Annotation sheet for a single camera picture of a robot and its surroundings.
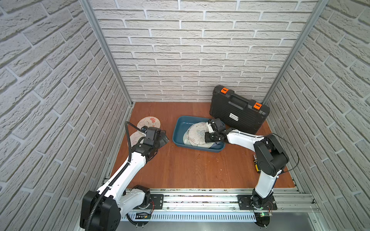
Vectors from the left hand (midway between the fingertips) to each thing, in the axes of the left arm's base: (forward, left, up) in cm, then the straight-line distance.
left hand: (162, 137), depth 83 cm
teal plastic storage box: (+18, -10, -11) cm, 24 cm away
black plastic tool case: (+15, -46, +6) cm, 49 cm away
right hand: (+6, -28, -10) cm, 30 cm away
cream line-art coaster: (+7, -16, -11) cm, 21 cm away
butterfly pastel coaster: (+8, -21, -11) cm, 25 cm away
